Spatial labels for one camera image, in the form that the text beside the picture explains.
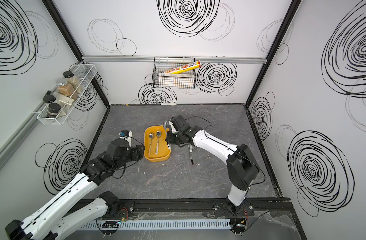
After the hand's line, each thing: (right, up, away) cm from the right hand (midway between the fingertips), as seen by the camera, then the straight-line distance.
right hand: (166, 140), depth 82 cm
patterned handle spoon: (-1, +9, +4) cm, 10 cm away
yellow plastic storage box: (-8, -6, +11) cm, 15 cm away
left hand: (-13, -3, -7) cm, 15 cm away
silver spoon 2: (-8, +1, +19) cm, 21 cm away
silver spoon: (-13, 0, +17) cm, 21 cm away
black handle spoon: (+14, -7, +14) cm, 21 cm away
